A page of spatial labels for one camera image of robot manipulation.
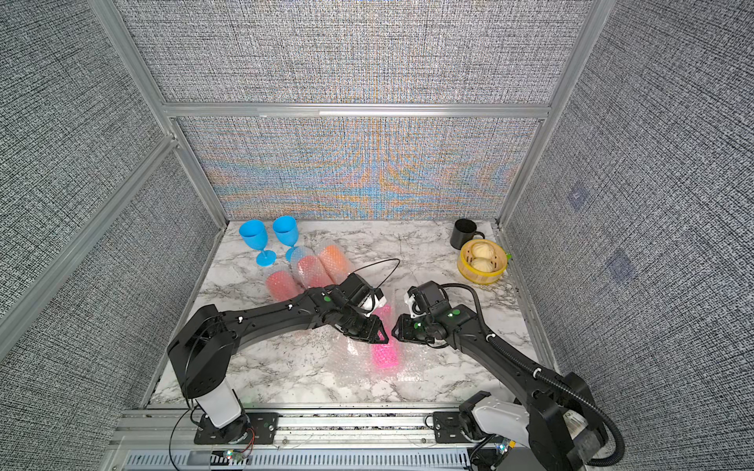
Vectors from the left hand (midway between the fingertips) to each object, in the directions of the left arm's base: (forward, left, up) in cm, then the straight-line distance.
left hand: (389, 341), depth 78 cm
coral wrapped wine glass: (+20, +33, -3) cm, 38 cm away
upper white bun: (+33, -35, -4) cm, 48 cm away
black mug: (+41, -30, -2) cm, 51 cm away
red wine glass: (+25, +23, -3) cm, 34 cm away
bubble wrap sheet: (0, +10, -9) cm, 13 cm away
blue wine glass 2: (+40, +33, +2) cm, 52 cm away
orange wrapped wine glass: (+28, +16, -2) cm, 32 cm away
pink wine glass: (-3, +1, -2) cm, 4 cm away
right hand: (+4, -2, 0) cm, 4 cm away
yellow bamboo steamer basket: (+31, -42, -8) cm, 53 cm away
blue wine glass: (+35, +41, +6) cm, 55 cm away
